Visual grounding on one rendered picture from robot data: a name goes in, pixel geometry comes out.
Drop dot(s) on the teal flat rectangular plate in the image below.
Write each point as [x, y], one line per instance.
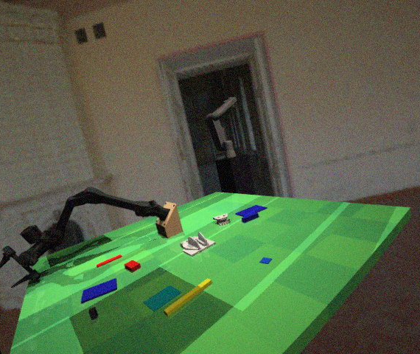
[162, 298]

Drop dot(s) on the yellow long bar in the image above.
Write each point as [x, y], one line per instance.
[184, 299]

